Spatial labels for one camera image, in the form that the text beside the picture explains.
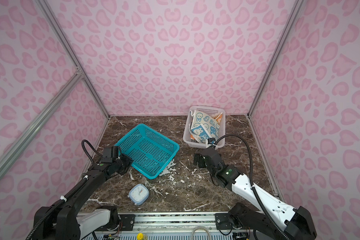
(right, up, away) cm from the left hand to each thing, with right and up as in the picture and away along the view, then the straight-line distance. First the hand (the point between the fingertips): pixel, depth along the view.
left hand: (134, 157), depth 86 cm
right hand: (+38, +3, -8) cm, 39 cm away
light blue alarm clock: (+4, -19, -6) cm, 20 cm away
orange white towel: (+53, +25, +23) cm, 63 cm away
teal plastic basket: (+6, +1, +14) cm, 15 cm away
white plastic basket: (+30, +12, +11) cm, 34 cm away
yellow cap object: (+11, -29, -23) cm, 39 cm away
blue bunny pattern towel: (+42, +18, +16) cm, 49 cm away
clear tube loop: (+36, -30, -16) cm, 49 cm away
